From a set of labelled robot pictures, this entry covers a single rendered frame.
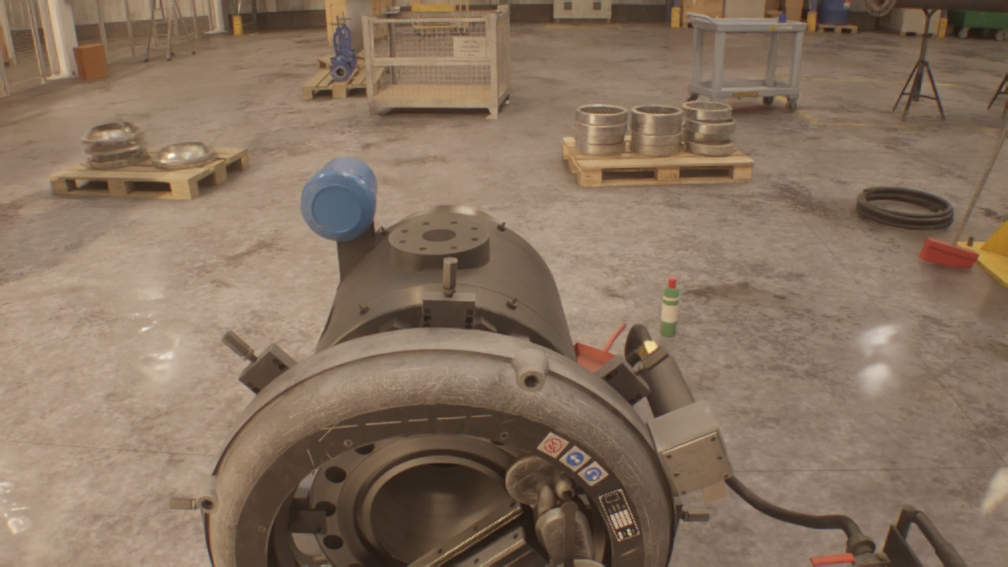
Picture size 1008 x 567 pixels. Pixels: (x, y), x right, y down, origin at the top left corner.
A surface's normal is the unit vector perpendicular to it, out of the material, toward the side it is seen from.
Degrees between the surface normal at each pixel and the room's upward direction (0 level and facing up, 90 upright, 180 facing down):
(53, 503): 0
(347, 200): 90
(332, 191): 90
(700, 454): 90
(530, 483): 90
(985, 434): 0
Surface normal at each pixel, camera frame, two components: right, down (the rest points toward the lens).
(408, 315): 0.05, 0.41
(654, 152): -0.25, 0.40
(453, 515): -0.13, -0.90
